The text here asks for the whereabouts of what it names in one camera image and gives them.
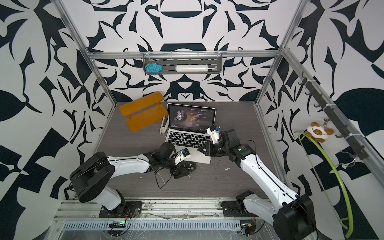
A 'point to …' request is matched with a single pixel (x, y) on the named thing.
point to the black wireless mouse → (189, 165)
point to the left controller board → (117, 224)
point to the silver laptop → (187, 127)
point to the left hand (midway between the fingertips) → (184, 163)
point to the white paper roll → (191, 68)
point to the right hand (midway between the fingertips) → (197, 147)
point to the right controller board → (249, 228)
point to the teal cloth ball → (153, 67)
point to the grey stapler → (165, 125)
